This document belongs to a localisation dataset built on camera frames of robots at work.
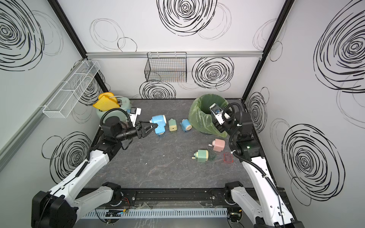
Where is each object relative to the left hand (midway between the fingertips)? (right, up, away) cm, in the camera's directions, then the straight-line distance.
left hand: (154, 125), depth 70 cm
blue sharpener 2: (+16, -2, +26) cm, 30 cm away
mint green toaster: (-26, +12, +27) cm, 39 cm away
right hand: (+32, +8, -2) cm, 33 cm away
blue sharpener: (+3, +2, -1) cm, 4 cm away
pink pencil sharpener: (+36, -14, +17) cm, 42 cm away
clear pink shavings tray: (+43, -22, +19) cm, 52 cm away
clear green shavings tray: (+32, -21, +19) cm, 43 cm away
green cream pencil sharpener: (+25, -19, +13) cm, 34 cm away
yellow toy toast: (-37, +13, +21) cm, 44 cm away
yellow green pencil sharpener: (+7, -2, +24) cm, 25 cm away
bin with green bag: (+25, +4, +11) cm, 27 cm away
